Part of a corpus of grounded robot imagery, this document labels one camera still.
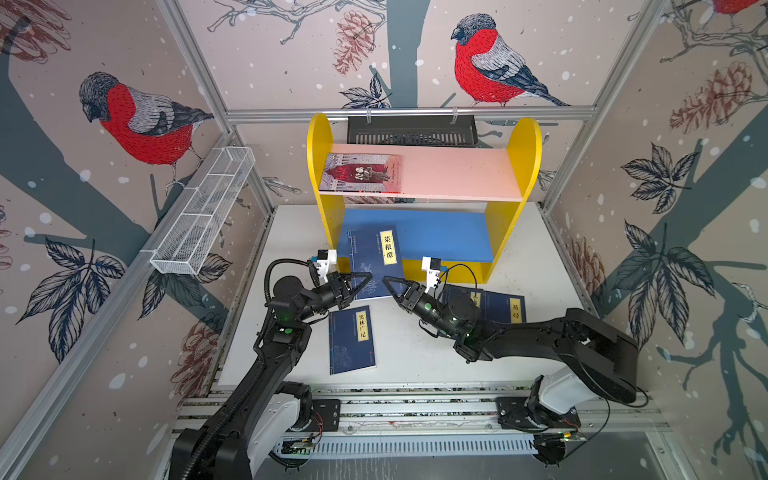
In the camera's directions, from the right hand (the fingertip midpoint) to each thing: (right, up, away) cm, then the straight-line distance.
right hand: (380, 286), depth 69 cm
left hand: (-2, +1, -2) cm, 3 cm away
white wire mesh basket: (-47, +10, +2) cm, 48 cm away
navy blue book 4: (+39, -12, +24) cm, 47 cm away
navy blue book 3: (+30, -8, +26) cm, 40 cm away
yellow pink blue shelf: (+26, +9, +23) cm, 36 cm away
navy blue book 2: (-1, +8, +4) cm, 9 cm away
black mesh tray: (+10, +47, +29) cm, 56 cm away
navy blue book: (-9, -19, +16) cm, 27 cm away
